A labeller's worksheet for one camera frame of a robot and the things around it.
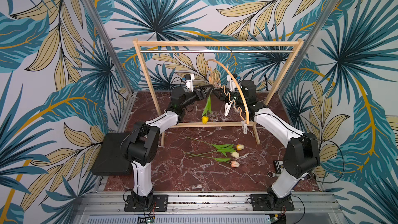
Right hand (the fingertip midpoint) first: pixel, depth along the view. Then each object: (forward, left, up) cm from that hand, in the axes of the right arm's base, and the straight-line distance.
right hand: (213, 91), depth 81 cm
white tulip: (-23, -12, -27) cm, 37 cm away
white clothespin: (-14, -5, +3) cm, 15 cm away
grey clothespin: (-24, -10, +4) cm, 27 cm away
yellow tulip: (-9, +4, -12) cm, 16 cm away
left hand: (+2, +2, 0) cm, 3 cm away
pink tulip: (-28, -10, -27) cm, 41 cm away
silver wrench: (-34, -29, -28) cm, 53 cm away
